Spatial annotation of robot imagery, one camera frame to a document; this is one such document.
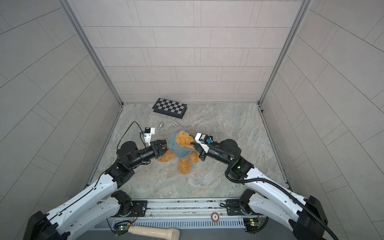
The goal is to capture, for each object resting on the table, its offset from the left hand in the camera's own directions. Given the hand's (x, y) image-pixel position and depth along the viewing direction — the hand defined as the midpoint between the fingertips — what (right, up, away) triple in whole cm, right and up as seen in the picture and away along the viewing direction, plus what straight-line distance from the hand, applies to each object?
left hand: (176, 145), depth 66 cm
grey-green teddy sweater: (+3, -3, -2) cm, 4 cm away
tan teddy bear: (+4, +4, -5) cm, 8 cm away
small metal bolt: (-17, +6, +36) cm, 40 cm away
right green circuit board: (+35, -37, +2) cm, 51 cm away
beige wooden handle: (-1, -36, -4) cm, 36 cm away
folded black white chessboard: (-11, +19, +43) cm, 48 cm away
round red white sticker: (+18, -34, +3) cm, 39 cm away
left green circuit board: (-24, -36, -1) cm, 43 cm away
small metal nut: (-6, +7, +37) cm, 38 cm away
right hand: (+6, +2, -2) cm, 7 cm away
